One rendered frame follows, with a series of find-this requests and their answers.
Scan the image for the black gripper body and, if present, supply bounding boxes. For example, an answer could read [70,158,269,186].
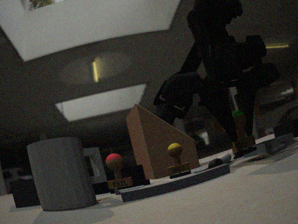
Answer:
[163,32,280,106]

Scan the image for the wooden hand stamp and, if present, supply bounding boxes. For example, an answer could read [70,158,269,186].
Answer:
[106,154,134,194]

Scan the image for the grey mug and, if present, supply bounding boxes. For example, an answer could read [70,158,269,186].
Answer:
[27,137,107,211]

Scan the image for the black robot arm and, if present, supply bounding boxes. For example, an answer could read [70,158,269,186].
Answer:
[153,0,267,125]

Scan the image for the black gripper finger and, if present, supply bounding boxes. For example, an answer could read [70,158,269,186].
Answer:
[198,89,238,142]
[234,83,262,137]

